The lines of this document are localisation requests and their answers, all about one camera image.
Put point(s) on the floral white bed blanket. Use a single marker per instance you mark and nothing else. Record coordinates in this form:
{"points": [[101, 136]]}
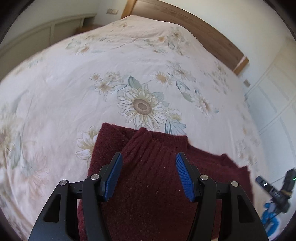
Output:
{"points": [[69, 92]]}

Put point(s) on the wooden bed headboard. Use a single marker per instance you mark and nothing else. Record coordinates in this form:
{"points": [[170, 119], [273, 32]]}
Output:
{"points": [[185, 20]]}

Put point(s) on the wooden nightstand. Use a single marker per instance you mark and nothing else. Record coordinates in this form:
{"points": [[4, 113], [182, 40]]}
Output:
{"points": [[86, 29]]}

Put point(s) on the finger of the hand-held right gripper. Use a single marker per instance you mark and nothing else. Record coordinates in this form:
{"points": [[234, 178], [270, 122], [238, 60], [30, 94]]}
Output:
{"points": [[264, 184]]}

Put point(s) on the beige wall switch panel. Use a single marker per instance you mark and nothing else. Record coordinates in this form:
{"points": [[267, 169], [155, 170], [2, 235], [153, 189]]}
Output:
{"points": [[112, 11], [247, 83]]}

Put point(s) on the beige slatted radiator cover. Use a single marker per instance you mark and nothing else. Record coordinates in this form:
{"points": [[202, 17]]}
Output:
{"points": [[34, 34]]}

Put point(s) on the white built-in wardrobe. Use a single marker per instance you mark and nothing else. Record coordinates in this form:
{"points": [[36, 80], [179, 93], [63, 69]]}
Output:
{"points": [[275, 92]]}

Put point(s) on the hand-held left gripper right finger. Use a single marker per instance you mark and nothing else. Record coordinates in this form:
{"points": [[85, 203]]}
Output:
{"points": [[185, 176]]}

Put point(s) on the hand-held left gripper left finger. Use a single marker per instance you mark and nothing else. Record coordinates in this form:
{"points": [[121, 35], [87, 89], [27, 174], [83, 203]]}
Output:
{"points": [[113, 176]]}

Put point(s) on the dark red knitted sweater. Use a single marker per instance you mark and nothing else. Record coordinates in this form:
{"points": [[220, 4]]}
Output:
{"points": [[150, 185]]}

